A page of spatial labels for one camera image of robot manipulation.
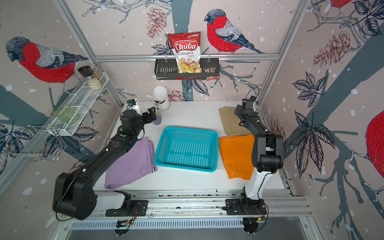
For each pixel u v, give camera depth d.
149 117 0.74
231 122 1.06
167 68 0.95
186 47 0.80
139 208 0.73
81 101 0.80
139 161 0.87
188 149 0.95
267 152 0.50
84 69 0.80
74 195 0.40
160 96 1.17
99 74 0.87
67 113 0.67
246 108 0.76
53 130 0.61
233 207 0.73
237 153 0.93
